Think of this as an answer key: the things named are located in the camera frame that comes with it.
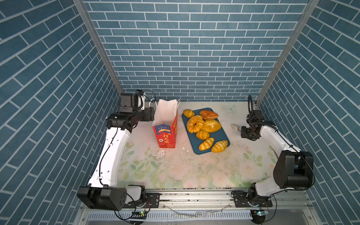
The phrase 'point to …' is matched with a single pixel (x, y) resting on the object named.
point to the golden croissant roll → (220, 146)
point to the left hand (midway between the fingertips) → (148, 110)
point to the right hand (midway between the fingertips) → (244, 132)
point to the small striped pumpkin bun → (202, 135)
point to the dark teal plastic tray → (218, 135)
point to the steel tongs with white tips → (235, 127)
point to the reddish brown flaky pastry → (208, 115)
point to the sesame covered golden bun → (211, 125)
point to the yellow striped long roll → (206, 144)
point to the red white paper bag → (165, 125)
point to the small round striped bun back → (188, 113)
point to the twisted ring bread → (195, 123)
